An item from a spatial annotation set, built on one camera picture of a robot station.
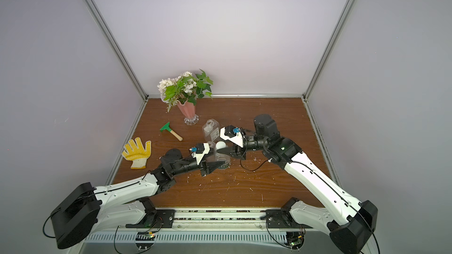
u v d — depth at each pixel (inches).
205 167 25.7
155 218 26.4
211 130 36.0
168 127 39.5
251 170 21.8
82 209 16.2
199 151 23.7
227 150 22.0
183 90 33.6
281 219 26.2
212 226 28.6
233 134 20.4
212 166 26.2
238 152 21.9
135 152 37.2
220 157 25.9
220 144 24.8
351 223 14.4
